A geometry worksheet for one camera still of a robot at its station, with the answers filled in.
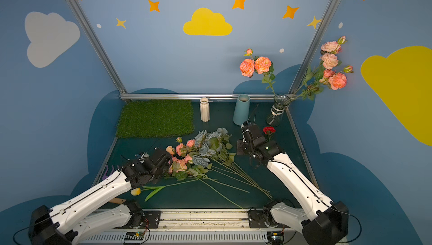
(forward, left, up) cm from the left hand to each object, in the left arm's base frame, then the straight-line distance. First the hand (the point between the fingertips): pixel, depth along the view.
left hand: (169, 163), depth 80 cm
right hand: (+8, -35, +7) cm, 36 cm away
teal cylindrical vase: (+34, -37, 0) cm, 50 cm away
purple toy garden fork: (-3, +37, -12) cm, 39 cm away
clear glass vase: (+32, -58, -2) cm, 66 cm away
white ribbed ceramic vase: (+35, -15, +1) cm, 38 cm away
